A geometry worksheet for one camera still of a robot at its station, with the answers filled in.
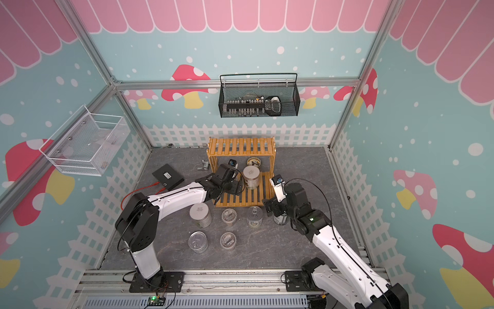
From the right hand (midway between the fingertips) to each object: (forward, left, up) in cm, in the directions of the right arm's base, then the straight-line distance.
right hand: (273, 194), depth 79 cm
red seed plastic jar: (-14, +19, -13) cm, 27 cm away
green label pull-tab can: (-5, +8, -11) cm, 15 cm away
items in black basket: (+38, +9, +17) cm, 43 cm away
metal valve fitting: (+29, +35, -15) cm, 48 cm away
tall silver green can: (-5, -4, -13) cm, 14 cm away
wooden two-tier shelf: (+35, +7, -15) cm, 39 cm away
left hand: (+11, +18, -8) cm, 23 cm away
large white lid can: (-3, +32, -8) cm, 33 cm away
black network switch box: (+21, +55, -15) cm, 61 cm away
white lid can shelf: (+16, +10, -6) cm, 19 cm away
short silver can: (-15, +32, -12) cm, 37 cm away
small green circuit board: (-34, +46, -20) cm, 61 cm away
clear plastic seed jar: (-3, +20, -12) cm, 23 cm away
